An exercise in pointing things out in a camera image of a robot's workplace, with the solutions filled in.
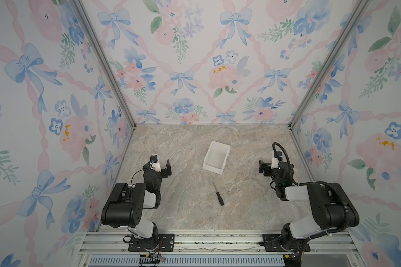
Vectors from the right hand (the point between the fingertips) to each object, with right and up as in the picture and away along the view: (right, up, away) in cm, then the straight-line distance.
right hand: (270, 159), depth 94 cm
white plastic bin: (-30, +1, +9) cm, 31 cm away
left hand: (-61, 0, -3) cm, 61 cm away
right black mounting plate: (-8, -35, -21) cm, 41 cm away
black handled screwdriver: (-30, -19, -6) cm, 36 cm away
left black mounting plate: (-58, -34, -21) cm, 70 cm away
